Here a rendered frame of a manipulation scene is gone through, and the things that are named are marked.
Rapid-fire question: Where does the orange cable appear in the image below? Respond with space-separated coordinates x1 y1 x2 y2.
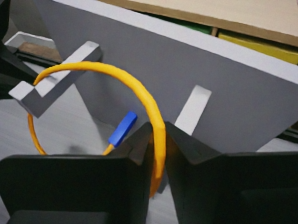
28 62 166 199

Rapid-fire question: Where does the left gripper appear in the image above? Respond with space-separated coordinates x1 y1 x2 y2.
0 0 39 100

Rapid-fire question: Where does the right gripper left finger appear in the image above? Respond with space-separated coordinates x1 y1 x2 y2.
0 122 154 224

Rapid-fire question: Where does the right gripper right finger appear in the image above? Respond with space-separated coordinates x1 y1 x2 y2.
163 121 298 224

